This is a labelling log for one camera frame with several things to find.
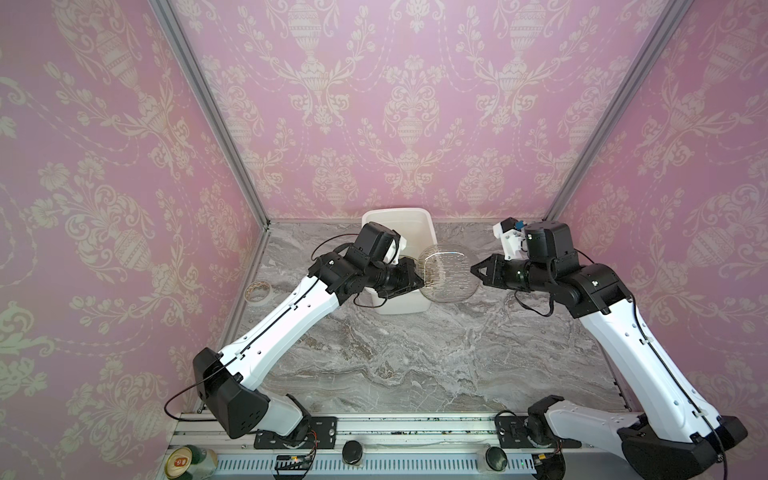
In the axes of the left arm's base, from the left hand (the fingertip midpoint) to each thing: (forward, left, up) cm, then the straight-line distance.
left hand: (428, 286), depth 68 cm
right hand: (+3, -10, +3) cm, 11 cm away
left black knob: (-30, +16, -19) cm, 39 cm away
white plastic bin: (+37, 0, -18) cm, 41 cm away
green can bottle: (-32, +49, -19) cm, 62 cm away
